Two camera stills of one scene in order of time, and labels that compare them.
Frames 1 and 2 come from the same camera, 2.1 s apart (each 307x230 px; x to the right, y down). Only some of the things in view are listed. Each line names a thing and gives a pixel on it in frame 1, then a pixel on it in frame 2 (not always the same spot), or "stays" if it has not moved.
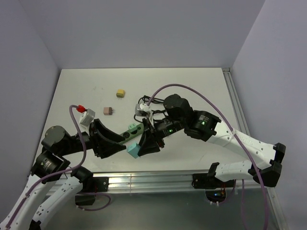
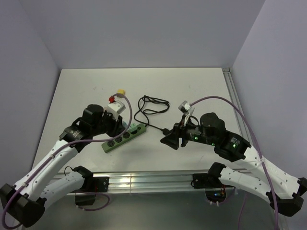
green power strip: (131, 133) stays
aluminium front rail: (148, 182) stays
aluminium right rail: (237, 103) stays
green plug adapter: (132, 127) stays
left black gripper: (104, 148) to (117, 126)
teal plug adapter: (133, 149) to (124, 124)
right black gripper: (148, 144) to (172, 139)
